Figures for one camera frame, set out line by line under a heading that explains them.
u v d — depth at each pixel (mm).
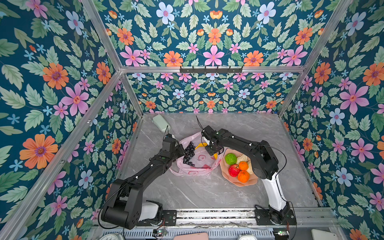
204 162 933
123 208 415
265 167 544
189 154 932
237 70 912
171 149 702
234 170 840
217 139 701
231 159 862
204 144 844
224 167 891
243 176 809
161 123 1117
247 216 750
